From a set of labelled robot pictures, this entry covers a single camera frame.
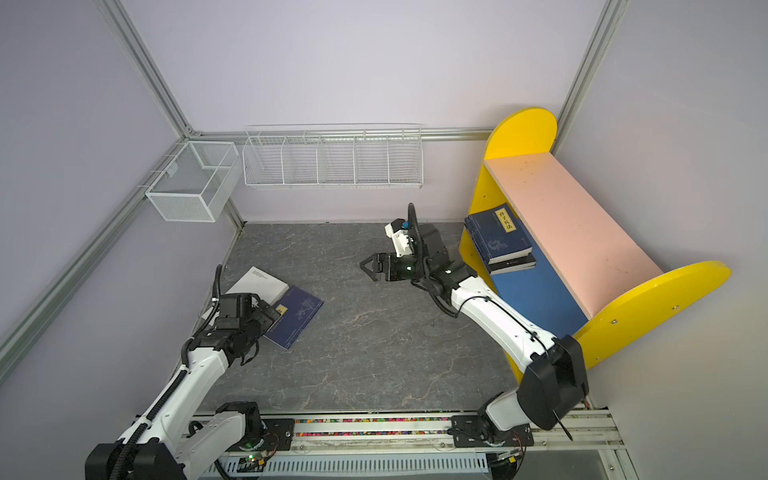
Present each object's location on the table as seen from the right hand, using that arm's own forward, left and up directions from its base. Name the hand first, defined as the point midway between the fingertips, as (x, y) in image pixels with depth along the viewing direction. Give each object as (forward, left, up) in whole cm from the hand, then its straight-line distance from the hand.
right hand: (373, 266), depth 76 cm
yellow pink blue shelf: (-10, -47, +8) cm, 49 cm away
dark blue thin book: (+1, +27, -25) cm, 36 cm away
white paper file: (+11, +43, -23) cm, 50 cm away
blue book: (+17, -37, -6) cm, 41 cm away
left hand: (-7, +32, -17) cm, 36 cm away
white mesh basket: (+32, +59, +2) cm, 67 cm away
